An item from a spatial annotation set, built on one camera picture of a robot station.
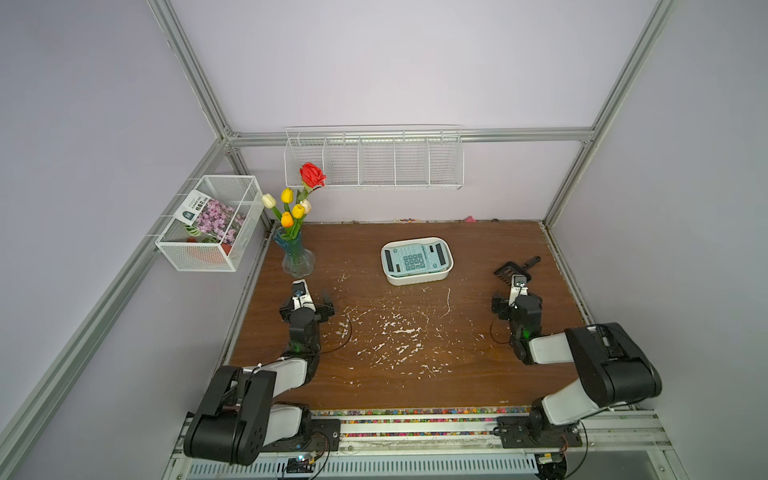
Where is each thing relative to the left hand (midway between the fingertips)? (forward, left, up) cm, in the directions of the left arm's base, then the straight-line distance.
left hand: (309, 293), depth 88 cm
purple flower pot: (+8, +20, +24) cm, 32 cm away
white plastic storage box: (+8, -34, -7) cm, 36 cm away
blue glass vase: (+15, +6, -3) cm, 16 cm away
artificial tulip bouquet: (+22, -4, +25) cm, 34 cm away
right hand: (-1, -63, -5) cm, 64 cm away
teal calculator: (+14, -32, -5) cm, 35 cm away
